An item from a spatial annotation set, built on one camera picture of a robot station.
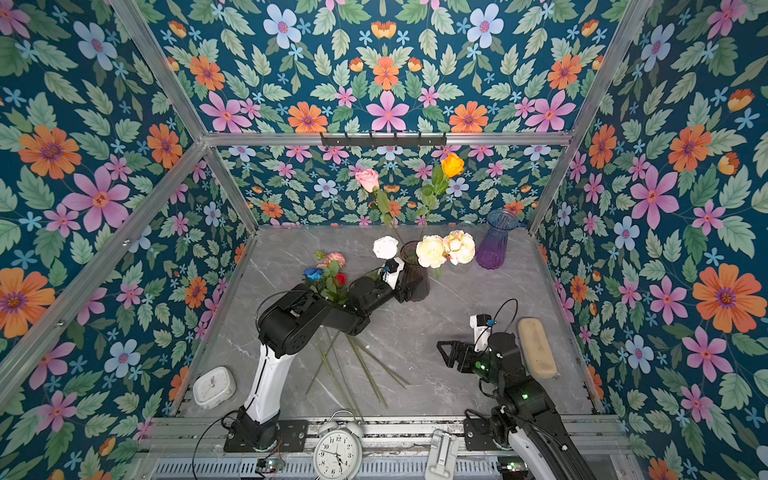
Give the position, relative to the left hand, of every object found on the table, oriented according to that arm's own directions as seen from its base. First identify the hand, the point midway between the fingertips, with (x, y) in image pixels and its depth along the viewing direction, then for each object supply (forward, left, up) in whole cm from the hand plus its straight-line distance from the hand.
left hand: (417, 263), depth 89 cm
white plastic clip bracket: (-48, -2, -12) cm, 49 cm away
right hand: (-24, -6, -5) cm, 25 cm away
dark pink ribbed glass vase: (-5, +1, 0) cm, 5 cm away
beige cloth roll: (-24, -33, -11) cm, 42 cm away
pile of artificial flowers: (-22, +23, -15) cm, 35 cm away
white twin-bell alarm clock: (-45, +23, -11) cm, 52 cm away
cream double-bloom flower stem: (-12, -2, +20) cm, 24 cm away
